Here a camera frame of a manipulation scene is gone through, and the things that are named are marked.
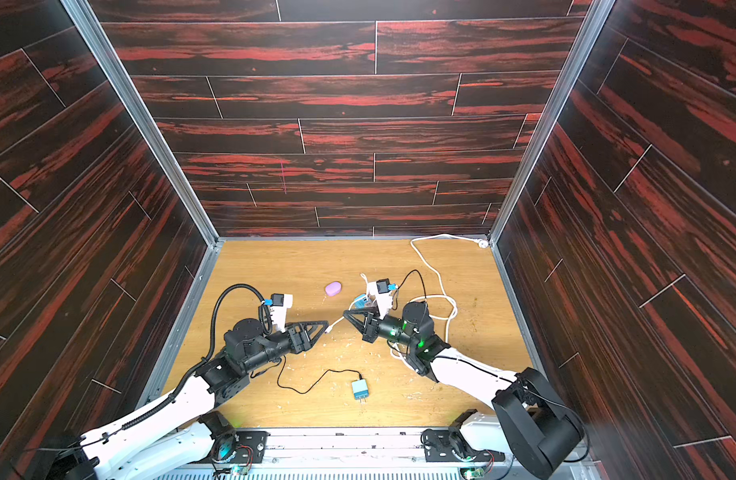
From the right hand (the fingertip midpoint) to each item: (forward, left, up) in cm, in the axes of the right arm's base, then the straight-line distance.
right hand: (349, 309), depth 76 cm
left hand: (-5, +6, -1) cm, 8 cm away
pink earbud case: (+20, +9, -19) cm, 28 cm away
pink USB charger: (+17, -1, -20) cm, 26 cm away
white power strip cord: (+43, -48, -19) cm, 67 cm away
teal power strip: (+14, -1, -19) cm, 23 cm away
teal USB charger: (-14, -3, -20) cm, 25 cm away
